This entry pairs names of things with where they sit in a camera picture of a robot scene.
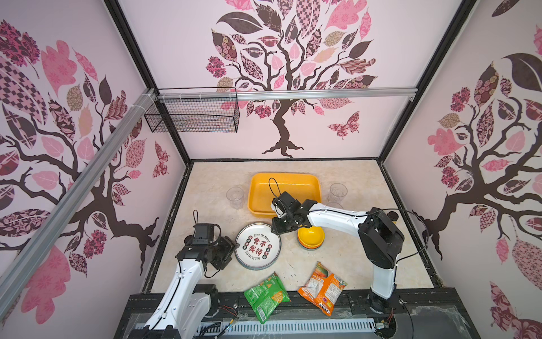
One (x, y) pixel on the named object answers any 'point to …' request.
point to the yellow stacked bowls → (310, 238)
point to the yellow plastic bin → (264, 187)
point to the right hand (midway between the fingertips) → (272, 227)
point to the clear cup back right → (337, 191)
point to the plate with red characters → (260, 248)
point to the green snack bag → (265, 296)
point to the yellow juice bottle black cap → (392, 215)
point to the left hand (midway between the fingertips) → (237, 252)
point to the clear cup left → (235, 195)
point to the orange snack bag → (322, 289)
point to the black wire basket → (194, 110)
